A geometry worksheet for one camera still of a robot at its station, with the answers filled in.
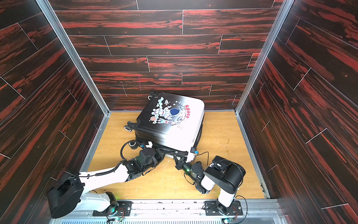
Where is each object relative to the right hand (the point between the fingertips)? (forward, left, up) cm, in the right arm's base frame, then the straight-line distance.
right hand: (176, 152), depth 83 cm
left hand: (-1, +4, +1) cm, 4 cm away
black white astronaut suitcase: (+13, +5, +12) cm, 19 cm away
